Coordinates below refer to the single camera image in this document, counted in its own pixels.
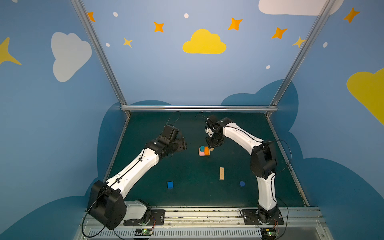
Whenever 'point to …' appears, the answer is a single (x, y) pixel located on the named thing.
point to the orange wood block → (207, 151)
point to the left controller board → (143, 232)
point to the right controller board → (269, 232)
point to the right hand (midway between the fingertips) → (212, 144)
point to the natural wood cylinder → (211, 149)
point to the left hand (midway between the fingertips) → (183, 143)
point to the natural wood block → (221, 173)
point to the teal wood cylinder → (202, 148)
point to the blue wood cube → (170, 185)
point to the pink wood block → (200, 153)
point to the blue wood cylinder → (242, 183)
